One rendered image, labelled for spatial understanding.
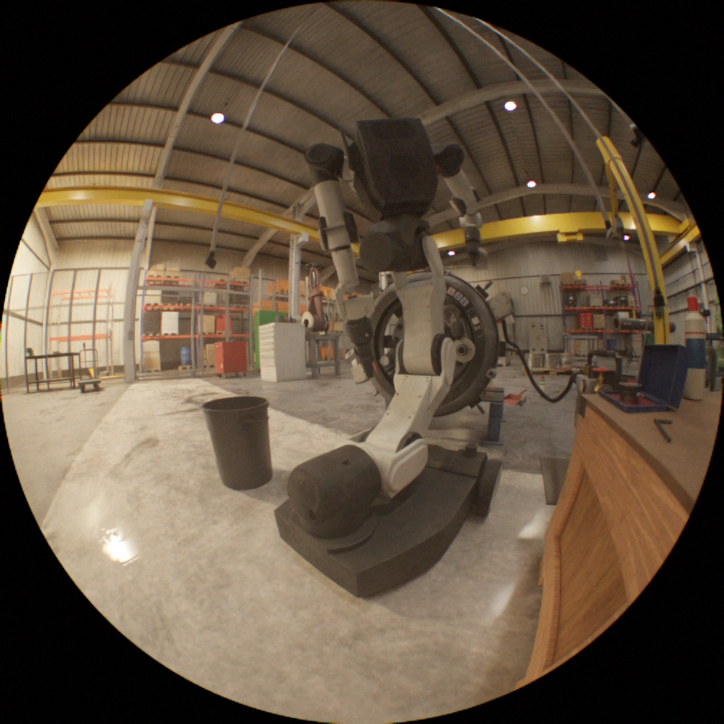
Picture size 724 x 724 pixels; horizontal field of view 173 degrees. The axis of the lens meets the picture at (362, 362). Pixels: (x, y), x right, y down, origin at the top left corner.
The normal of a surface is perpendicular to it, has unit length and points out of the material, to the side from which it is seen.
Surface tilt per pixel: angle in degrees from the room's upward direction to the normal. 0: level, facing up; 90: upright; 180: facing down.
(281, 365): 90
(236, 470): 93
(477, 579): 0
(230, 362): 90
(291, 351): 90
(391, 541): 0
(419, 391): 42
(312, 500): 74
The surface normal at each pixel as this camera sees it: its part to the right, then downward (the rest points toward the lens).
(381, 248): -0.61, 0.35
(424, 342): -0.65, -0.14
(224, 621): -0.03, -1.00
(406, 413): -0.46, -0.70
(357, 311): 0.10, 0.44
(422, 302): -0.65, 0.11
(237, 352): 0.86, 0.00
